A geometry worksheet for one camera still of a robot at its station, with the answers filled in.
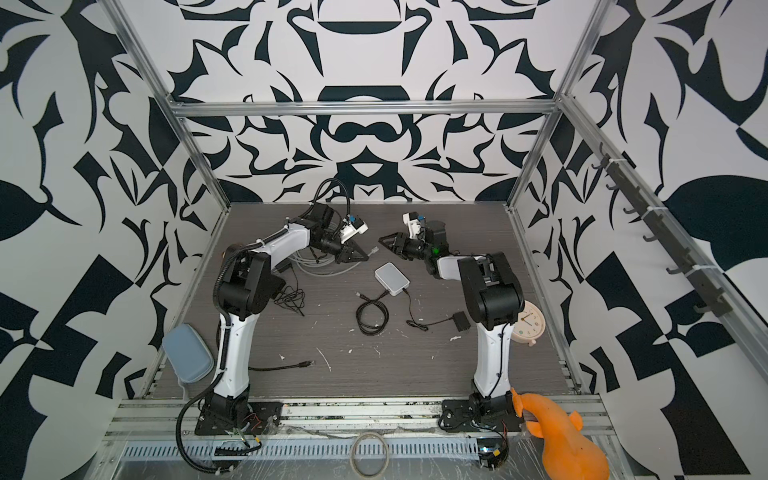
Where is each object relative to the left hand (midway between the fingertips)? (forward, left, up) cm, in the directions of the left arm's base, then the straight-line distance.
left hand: (368, 253), depth 96 cm
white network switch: (-6, -7, -7) cm, 11 cm away
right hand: (+2, -5, +4) cm, 6 cm away
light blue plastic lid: (-27, +50, -8) cm, 58 cm away
